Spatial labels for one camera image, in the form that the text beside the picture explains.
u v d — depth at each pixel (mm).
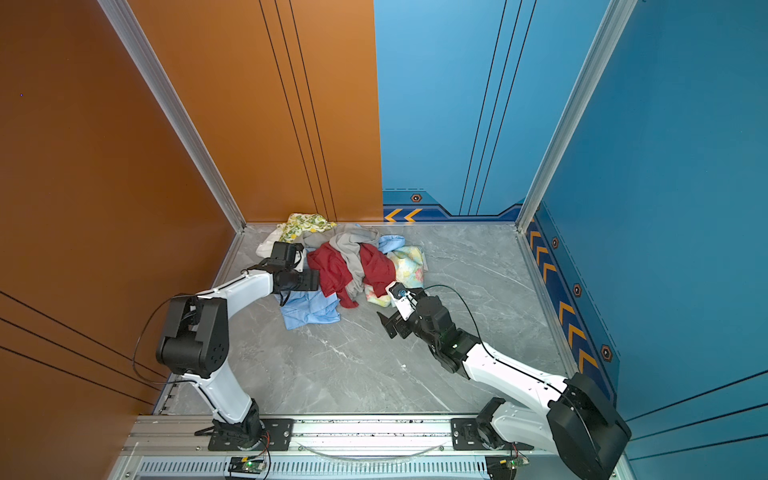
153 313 505
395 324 704
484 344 570
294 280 823
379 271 940
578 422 400
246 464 709
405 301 669
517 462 696
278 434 734
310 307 931
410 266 977
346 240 965
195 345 486
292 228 1120
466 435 725
